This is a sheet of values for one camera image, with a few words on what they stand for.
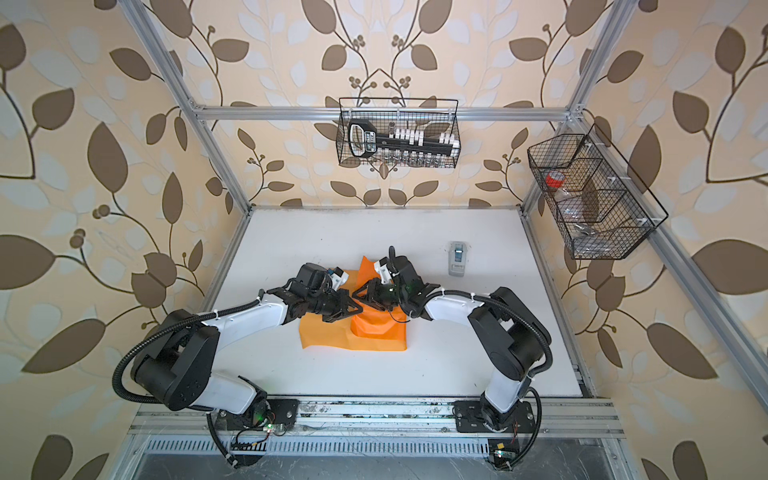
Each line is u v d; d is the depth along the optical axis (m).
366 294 0.77
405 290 0.71
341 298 0.77
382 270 0.84
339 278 0.84
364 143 0.85
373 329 0.83
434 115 0.91
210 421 0.74
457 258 1.02
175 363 0.44
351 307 0.84
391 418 0.75
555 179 0.88
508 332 0.47
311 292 0.72
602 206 0.74
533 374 0.50
